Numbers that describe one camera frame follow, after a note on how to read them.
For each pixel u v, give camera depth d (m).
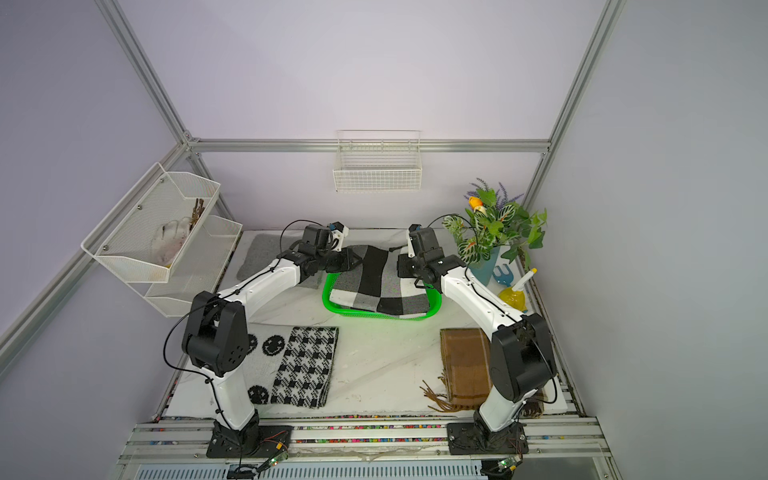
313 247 0.73
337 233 0.84
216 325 0.55
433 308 0.88
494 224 0.74
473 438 0.73
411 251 0.71
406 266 0.78
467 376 0.82
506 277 1.04
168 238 0.78
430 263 0.65
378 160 0.92
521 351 0.46
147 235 0.77
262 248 1.11
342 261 0.82
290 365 0.82
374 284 0.88
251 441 0.65
